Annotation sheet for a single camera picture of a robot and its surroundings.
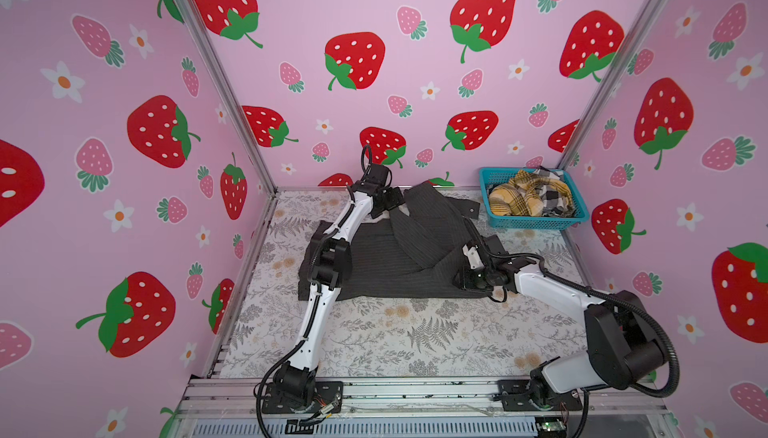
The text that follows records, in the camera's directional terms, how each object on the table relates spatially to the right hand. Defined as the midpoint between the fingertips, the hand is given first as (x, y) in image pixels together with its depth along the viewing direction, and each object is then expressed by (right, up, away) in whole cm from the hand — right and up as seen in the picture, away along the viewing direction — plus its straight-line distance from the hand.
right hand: (455, 280), depth 89 cm
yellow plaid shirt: (+27, +27, +17) cm, 42 cm away
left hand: (-17, +25, +18) cm, 35 cm away
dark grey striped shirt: (-13, +7, +11) cm, 18 cm away
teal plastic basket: (+37, +20, +11) cm, 44 cm away
